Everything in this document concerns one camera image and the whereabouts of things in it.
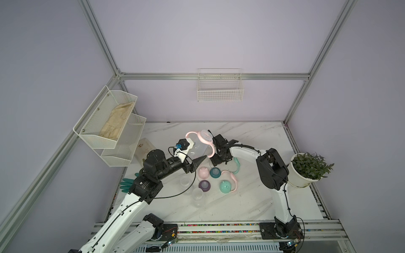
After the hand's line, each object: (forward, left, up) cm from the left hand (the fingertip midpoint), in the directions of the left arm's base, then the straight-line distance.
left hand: (197, 151), depth 65 cm
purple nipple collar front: (-3, -3, -30) cm, 30 cm away
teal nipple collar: (+6, -9, -31) cm, 32 cm away
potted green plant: (+1, -54, -17) cm, 56 cm away
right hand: (+15, -12, -33) cm, 38 cm away
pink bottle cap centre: (+5, -2, -29) cm, 30 cm away
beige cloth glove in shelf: (+19, +42, -1) cm, 47 cm away
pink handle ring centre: (+3, -19, -31) cm, 36 cm away
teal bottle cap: (-4, -14, -28) cm, 31 cm away
